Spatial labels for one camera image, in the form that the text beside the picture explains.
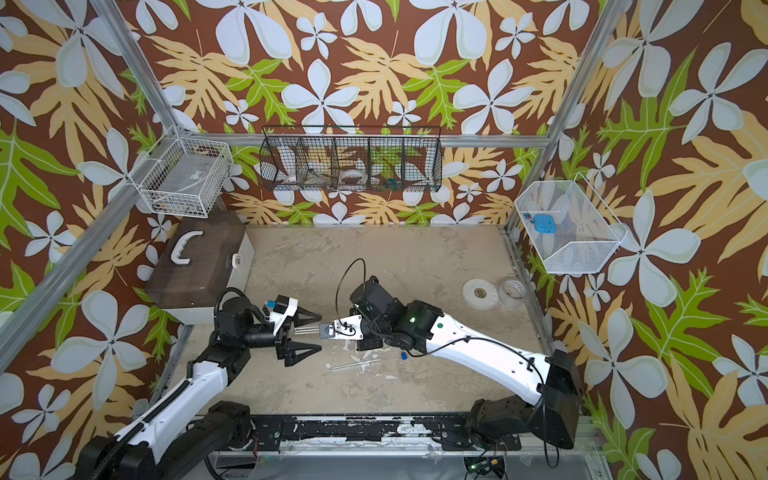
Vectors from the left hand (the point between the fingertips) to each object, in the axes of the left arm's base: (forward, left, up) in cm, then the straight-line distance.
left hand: (320, 328), depth 73 cm
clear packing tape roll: (+22, -61, -18) cm, 67 cm away
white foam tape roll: (+22, -49, -19) cm, 57 cm away
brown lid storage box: (+31, +45, -10) cm, 56 cm away
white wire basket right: (+22, -69, +12) cm, 74 cm away
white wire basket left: (+41, +44, +15) cm, 62 cm away
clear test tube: (-1, +3, +1) cm, 4 cm away
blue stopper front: (-1, -22, -17) cm, 28 cm away
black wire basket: (+54, -5, +13) cm, 56 cm away
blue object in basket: (+29, -62, +8) cm, 69 cm away
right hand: (+2, -7, +2) cm, 7 cm away
